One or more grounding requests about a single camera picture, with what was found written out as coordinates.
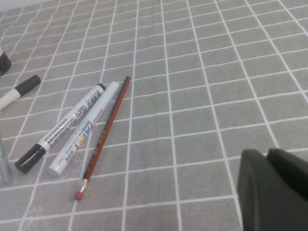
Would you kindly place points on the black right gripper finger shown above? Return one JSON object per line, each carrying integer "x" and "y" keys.
{"x": 273, "y": 191}

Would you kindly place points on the black mesh pen holder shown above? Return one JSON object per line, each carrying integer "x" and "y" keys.
{"x": 5, "y": 62}

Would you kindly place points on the grey checked tablecloth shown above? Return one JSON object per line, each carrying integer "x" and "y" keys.
{"x": 209, "y": 78}

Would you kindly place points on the dark red pencil with eraser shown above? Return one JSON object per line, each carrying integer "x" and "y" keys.
{"x": 98, "y": 149}

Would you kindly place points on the white paint marker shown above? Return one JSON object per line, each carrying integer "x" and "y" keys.
{"x": 74, "y": 143}

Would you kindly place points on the white board marker black cap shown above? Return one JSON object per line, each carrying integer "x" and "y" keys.
{"x": 28, "y": 160}

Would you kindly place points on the white marker with black cap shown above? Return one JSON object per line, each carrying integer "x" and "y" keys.
{"x": 19, "y": 91}

